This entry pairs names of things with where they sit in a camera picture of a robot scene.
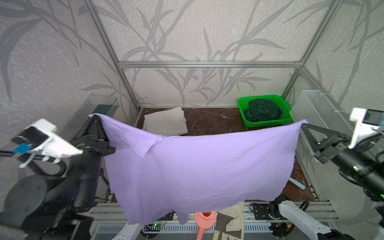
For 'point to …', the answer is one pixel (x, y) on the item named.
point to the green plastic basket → (286, 117)
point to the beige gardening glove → (230, 223)
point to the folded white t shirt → (171, 122)
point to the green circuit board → (154, 225)
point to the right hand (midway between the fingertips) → (302, 119)
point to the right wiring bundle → (280, 229)
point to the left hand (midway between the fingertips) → (103, 110)
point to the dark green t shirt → (261, 109)
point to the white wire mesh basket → (314, 107)
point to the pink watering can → (203, 220)
